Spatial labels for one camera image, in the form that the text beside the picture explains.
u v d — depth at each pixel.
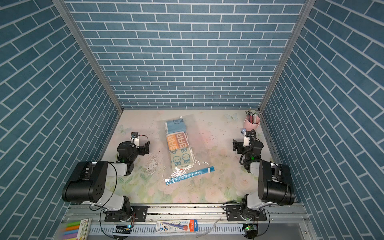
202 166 0.91
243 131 1.04
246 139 0.82
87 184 0.44
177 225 0.70
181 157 0.91
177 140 0.98
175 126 1.08
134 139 0.80
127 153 0.72
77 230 0.68
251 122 0.99
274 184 0.46
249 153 0.72
